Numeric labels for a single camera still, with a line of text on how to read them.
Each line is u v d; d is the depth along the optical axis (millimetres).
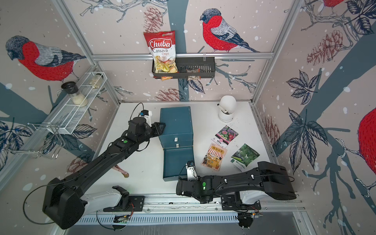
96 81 852
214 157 899
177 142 777
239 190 476
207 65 949
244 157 895
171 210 726
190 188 553
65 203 378
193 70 925
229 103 1008
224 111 1024
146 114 712
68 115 735
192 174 682
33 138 580
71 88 684
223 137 988
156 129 698
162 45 815
